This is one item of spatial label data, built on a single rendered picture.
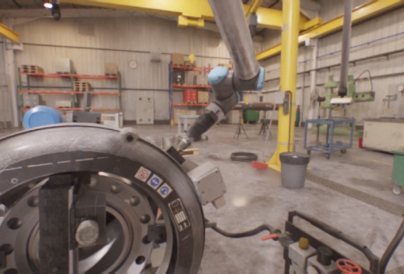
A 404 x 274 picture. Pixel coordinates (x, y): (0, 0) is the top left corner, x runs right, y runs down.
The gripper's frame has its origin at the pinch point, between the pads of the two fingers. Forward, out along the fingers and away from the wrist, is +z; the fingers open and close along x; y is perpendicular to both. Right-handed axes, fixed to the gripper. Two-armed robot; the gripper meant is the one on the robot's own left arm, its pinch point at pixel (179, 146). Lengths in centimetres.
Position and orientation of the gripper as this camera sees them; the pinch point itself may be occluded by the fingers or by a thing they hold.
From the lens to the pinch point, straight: 94.8
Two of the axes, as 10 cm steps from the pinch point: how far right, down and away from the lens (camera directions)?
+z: -7.0, 6.8, -2.2
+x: -6.8, -7.3, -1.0
